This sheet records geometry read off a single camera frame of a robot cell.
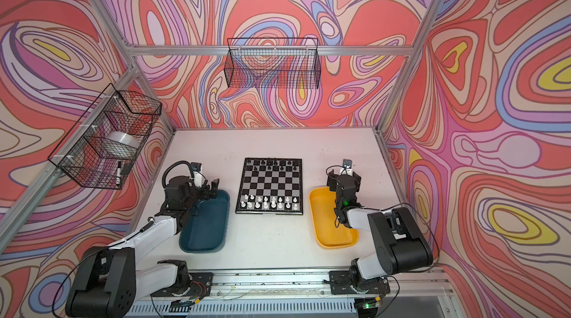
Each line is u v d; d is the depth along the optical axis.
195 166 0.76
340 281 0.73
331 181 0.84
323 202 0.97
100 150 0.74
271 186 0.96
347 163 0.78
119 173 0.72
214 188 0.82
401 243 0.46
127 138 0.74
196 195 0.75
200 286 0.72
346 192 0.69
